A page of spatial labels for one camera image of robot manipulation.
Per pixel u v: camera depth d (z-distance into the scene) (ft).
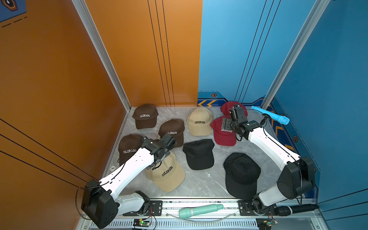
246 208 2.38
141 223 2.32
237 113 2.11
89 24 2.46
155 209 2.39
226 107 3.68
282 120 2.65
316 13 2.35
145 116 3.49
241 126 2.01
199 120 3.36
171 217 2.36
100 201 1.25
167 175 2.67
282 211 2.28
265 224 2.29
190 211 2.28
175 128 3.28
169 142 2.07
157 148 1.78
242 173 2.50
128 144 2.91
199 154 2.97
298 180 1.37
